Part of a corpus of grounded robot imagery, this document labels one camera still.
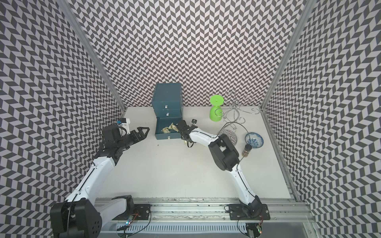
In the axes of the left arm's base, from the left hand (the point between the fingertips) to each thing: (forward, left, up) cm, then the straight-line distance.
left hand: (144, 132), depth 82 cm
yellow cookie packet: (+16, -12, -17) cm, 26 cm away
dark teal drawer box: (+22, -11, +1) cm, 24 cm away
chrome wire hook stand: (+2, -48, +12) cm, 50 cm away
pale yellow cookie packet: (+12, -8, -16) cm, 22 cm away
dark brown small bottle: (-5, -59, -11) cm, 60 cm away
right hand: (+8, -24, -20) cm, 32 cm away
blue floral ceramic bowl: (+5, -68, -17) cm, 70 cm away
